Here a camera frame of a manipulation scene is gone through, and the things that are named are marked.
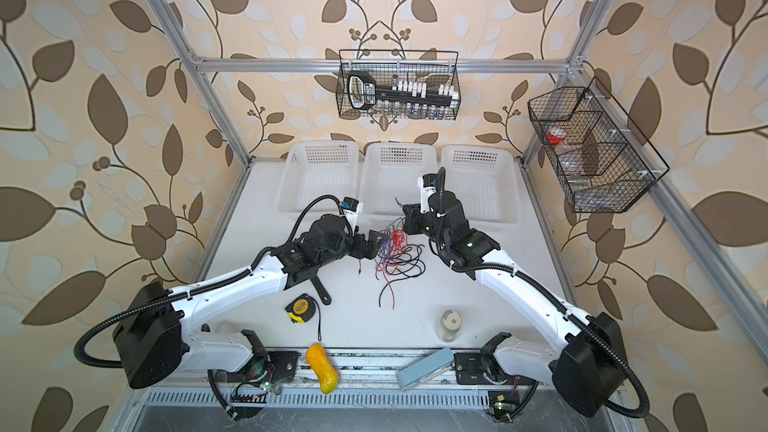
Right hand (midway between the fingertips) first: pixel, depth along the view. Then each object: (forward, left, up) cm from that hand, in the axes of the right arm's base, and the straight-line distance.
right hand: (405, 209), depth 77 cm
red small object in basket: (+17, -42, +8) cm, 46 cm away
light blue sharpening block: (-33, -4, -19) cm, 39 cm away
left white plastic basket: (+39, +35, -24) cm, 57 cm away
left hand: (-3, +8, -6) cm, 10 cm away
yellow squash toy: (-32, +21, -20) cm, 43 cm away
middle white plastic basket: (+34, +4, -24) cm, 41 cm away
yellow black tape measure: (-18, +29, -21) cm, 40 cm away
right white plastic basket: (+30, -33, -23) cm, 50 cm away
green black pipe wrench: (-11, +25, -23) cm, 36 cm away
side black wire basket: (+12, -56, +4) cm, 57 cm away
